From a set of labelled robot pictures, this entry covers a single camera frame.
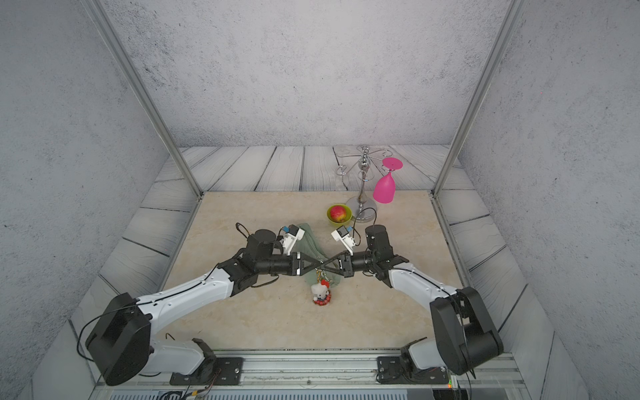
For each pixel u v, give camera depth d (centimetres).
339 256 75
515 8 70
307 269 72
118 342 41
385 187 96
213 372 67
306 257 72
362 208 113
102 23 71
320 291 79
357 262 72
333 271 75
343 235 74
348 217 108
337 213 105
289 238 73
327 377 73
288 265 70
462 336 42
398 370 72
